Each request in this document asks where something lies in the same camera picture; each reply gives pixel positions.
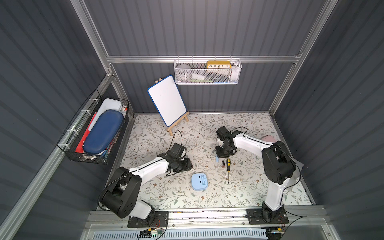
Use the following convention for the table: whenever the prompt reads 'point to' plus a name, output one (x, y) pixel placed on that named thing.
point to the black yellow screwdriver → (228, 168)
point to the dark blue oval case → (101, 128)
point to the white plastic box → (106, 104)
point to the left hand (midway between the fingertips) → (190, 167)
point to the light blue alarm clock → (199, 181)
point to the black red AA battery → (223, 165)
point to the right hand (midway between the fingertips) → (221, 154)
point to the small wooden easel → (185, 115)
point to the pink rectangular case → (268, 138)
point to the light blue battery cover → (217, 159)
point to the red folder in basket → (79, 148)
